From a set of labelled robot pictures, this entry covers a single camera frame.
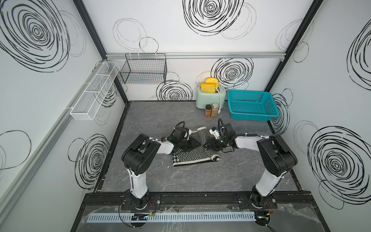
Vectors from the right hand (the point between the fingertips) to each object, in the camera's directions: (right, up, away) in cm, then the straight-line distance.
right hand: (205, 147), depth 91 cm
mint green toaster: (0, +32, +17) cm, 37 cm away
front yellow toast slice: (+4, +40, +12) cm, 42 cm away
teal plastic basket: (+41, +28, +26) cm, 56 cm away
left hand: (-4, +1, 0) cm, 4 cm away
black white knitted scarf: (-3, -3, -2) cm, 5 cm away
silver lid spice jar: (+9, +23, +15) cm, 29 cm away
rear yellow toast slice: (+7, +47, +16) cm, 50 cm away
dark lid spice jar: (+4, +24, +14) cm, 28 cm away
